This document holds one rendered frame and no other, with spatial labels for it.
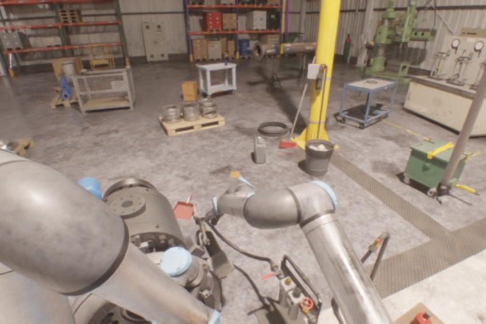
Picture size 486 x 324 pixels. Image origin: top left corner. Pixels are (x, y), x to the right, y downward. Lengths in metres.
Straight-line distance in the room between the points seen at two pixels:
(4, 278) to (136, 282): 0.17
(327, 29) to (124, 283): 4.02
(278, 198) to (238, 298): 1.59
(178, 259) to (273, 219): 0.31
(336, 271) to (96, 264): 0.59
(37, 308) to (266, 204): 0.55
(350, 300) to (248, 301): 1.54
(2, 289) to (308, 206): 0.67
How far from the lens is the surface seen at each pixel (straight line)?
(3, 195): 0.35
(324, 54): 4.19
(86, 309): 1.36
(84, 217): 0.34
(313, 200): 0.79
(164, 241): 1.58
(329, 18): 4.17
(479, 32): 11.46
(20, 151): 5.69
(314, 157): 3.55
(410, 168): 3.88
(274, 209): 0.75
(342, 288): 0.77
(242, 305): 2.23
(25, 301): 0.51
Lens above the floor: 1.90
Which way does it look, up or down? 29 degrees down
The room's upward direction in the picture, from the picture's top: 1 degrees counter-clockwise
